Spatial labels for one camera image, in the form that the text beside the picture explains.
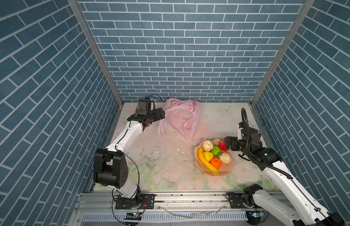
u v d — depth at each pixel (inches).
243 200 28.7
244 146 22.0
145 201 29.0
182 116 44.0
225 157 32.3
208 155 33.3
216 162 32.5
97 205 29.1
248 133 21.8
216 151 33.4
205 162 32.4
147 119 25.3
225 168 32.4
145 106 26.3
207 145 33.3
